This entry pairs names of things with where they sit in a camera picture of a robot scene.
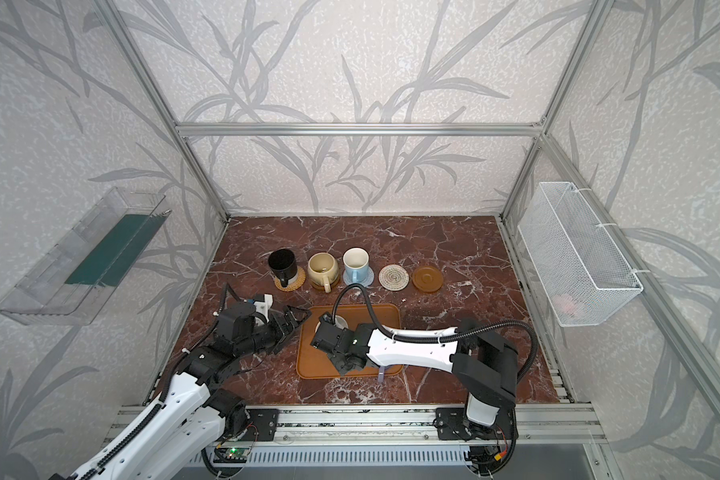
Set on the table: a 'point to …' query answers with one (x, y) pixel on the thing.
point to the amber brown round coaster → (427, 279)
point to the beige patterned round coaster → (393, 277)
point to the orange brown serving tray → (313, 363)
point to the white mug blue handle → (356, 262)
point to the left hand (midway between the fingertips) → (309, 314)
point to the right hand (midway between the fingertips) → (344, 341)
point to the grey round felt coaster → (367, 281)
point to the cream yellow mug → (323, 269)
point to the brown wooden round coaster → (321, 287)
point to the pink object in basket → (564, 303)
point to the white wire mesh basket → (581, 276)
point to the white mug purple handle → (381, 374)
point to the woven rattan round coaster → (298, 284)
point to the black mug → (284, 265)
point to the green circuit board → (234, 455)
